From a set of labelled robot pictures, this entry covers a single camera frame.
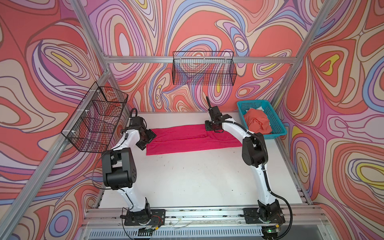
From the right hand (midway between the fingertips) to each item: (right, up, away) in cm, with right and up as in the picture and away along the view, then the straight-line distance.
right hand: (210, 128), depth 105 cm
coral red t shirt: (+33, +5, -1) cm, 34 cm away
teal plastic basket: (+47, 0, -3) cm, 47 cm away
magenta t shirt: (-15, -7, -1) cm, 16 cm away
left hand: (-38, -6, -9) cm, 39 cm away
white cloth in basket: (+41, +16, +11) cm, 45 cm away
